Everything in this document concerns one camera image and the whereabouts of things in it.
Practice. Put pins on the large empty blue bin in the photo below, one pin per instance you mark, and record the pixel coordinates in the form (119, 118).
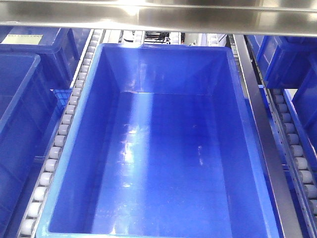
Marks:
(161, 148)

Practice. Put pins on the steel rack on castors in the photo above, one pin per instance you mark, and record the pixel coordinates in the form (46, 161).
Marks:
(173, 17)

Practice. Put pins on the row of blue bins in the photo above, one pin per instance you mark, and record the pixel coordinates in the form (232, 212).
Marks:
(24, 111)

